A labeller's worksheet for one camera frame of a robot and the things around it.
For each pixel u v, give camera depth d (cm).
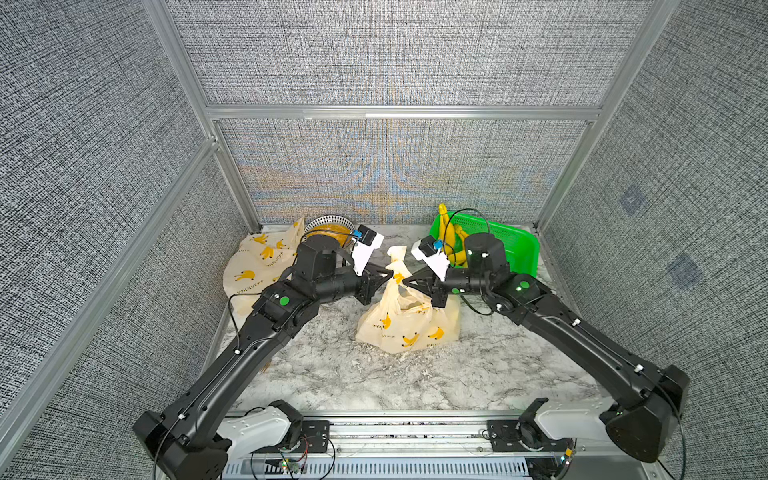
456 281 59
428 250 57
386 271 63
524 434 65
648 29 72
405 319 73
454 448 73
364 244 55
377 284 57
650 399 39
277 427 62
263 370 83
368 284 55
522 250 105
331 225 120
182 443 37
